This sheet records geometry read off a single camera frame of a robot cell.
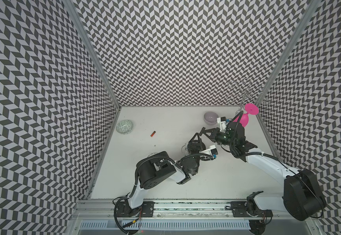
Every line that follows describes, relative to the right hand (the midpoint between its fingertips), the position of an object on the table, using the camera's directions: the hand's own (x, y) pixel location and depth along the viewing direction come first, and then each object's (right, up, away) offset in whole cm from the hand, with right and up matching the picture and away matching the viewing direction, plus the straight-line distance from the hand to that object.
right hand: (202, 133), depth 81 cm
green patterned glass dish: (-52, +3, +22) cm, 57 cm away
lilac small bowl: (+10, +9, +26) cm, 29 cm away
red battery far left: (-31, -2, +19) cm, 37 cm away
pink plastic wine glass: (+24, +14, -6) cm, 28 cm away
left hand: (-4, -1, +1) cm, 4 cm away
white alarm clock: (-9, -11, +7) cm, 16 cm away
